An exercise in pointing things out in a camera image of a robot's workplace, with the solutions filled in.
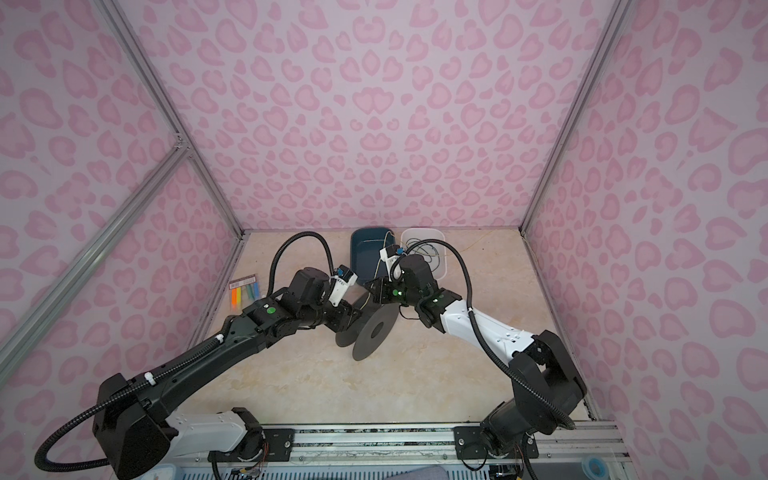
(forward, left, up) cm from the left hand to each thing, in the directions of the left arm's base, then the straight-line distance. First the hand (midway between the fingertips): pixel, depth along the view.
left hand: (357, 304), depth 77 cm
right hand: (+5, -2, +2) cm, 6 cm away
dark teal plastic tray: (+38, +1, -19) cm, 42 cm away
